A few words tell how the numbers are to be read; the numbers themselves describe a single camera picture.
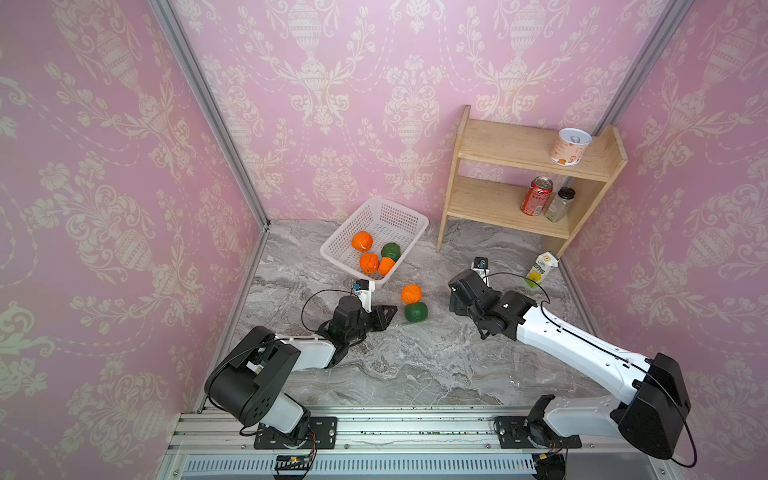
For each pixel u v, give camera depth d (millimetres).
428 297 970
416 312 885
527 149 798
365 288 820
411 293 919
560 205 867
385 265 997
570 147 714
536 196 874
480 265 706
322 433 744
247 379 447
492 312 558
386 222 1178
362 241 1060
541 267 945
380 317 784
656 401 386
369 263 999
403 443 734
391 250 1058
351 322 704
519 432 730
